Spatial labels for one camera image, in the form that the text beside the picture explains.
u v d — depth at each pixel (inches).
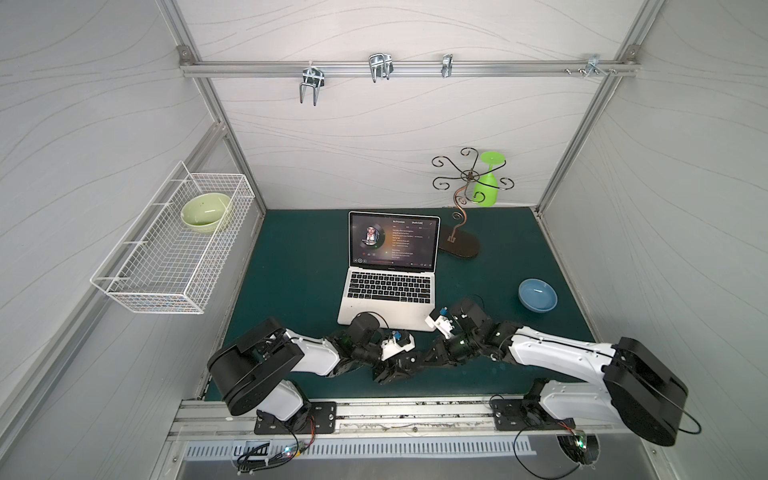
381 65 30.1
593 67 30.1
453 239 43.1
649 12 28.0
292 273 39.9
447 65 30.8
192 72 30.5
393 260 39.9
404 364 31.0
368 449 27.6
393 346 28.9
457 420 29.3
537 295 37.7
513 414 29.3
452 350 28.1
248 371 17.1
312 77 30.7
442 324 30.5
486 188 33.6
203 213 28.8
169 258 26.8
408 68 31.3
